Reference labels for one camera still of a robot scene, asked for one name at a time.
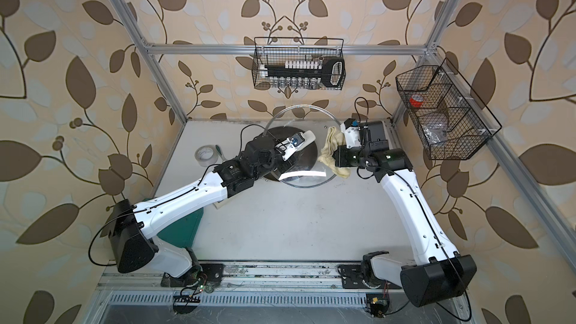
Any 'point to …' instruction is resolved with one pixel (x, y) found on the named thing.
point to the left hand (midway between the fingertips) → (292, 139)
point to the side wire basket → (451, 120)
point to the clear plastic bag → (436, 133)
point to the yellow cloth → (335, 139)
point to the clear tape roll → (206, 154)
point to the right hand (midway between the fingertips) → (334, 154)
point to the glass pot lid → (310, 118)
